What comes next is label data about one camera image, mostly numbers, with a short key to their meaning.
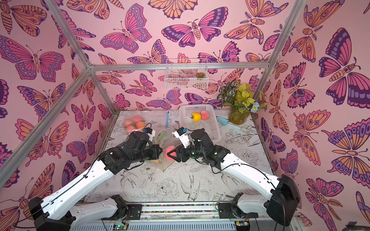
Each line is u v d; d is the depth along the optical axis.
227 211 0.73
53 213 0.38
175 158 0.65
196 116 1.08
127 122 1.06
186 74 0.95
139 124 1.05
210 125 1.08
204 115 1.09
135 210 0.73
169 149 0.68
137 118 1.09
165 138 0.77
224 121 1.13
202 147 0.54
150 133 0.66
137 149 0.53
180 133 0.64
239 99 0.94
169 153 0.67
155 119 1.16
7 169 0.50
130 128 1.03
